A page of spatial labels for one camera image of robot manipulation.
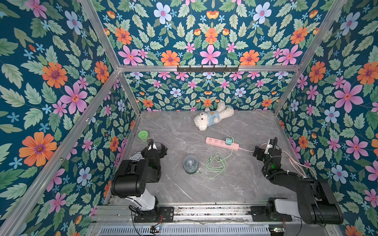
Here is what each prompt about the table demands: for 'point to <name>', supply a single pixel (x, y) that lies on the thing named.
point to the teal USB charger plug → (229, 141)
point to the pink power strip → (221, 143)
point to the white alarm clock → (136, 156)
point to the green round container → (143, 134)
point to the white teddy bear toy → (204, 119)
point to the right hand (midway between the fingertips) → (267, 147)
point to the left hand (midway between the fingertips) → (154, 145)
